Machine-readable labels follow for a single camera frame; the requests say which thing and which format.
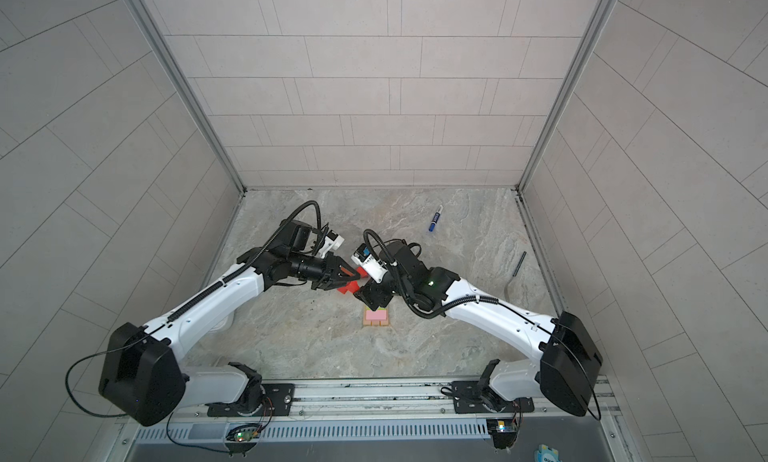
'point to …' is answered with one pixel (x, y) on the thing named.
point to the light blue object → (546, 454)
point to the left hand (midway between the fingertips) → (361, 277)
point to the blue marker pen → (435, 218)
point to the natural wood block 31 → (366, 322)
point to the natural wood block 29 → (376, 323)
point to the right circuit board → (504, 431)
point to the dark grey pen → (520, 261)
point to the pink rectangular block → (376, 315)
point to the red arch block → (353, 286)
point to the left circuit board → (244, 433)
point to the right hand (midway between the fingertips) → (364, 284)
